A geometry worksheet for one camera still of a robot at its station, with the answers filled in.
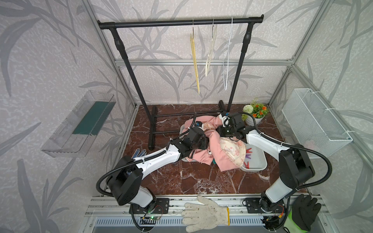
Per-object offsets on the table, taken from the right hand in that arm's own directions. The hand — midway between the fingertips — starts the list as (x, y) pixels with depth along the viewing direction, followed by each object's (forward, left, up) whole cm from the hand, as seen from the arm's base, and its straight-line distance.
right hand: (213, 130), depth 90 cm
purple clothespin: (-12, -21, -12) cm, 27 cm away
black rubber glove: (-41, -44, -12) cm, 61 cm away
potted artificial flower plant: (+13, -31, +2) cm, 34 cm away
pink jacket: (-17, -5, +4) cm, 19 cm away
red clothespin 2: (-18, -20, -12) cm, 29 cm away
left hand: (-8, +5, +2) cm, 9 cm away
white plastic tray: (-15, -28, -14) cm, 35 cm away
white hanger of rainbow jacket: (+52, -12, +18) cm, 56 cm away
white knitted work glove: (-43, +6, -11) cm, 45 cm away
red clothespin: (-9, -22, -11) cm, 26 cm away
